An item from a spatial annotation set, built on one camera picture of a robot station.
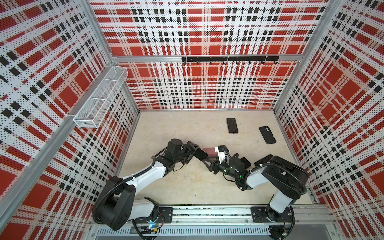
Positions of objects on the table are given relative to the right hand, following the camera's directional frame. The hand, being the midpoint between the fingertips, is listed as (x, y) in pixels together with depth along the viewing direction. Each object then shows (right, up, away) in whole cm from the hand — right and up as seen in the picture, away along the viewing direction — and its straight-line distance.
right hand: (204, 160), depth 83 cm
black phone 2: (+22, +19, +29) cm, 41 cm away
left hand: (-4, +5, +2) cm, 6 cm away
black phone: (+19, +3, -15) cm, 24 cm away
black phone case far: (+46, +12, +24) cm, 54 cm away
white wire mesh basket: (-70, +27, +9) cm, 76 cm away
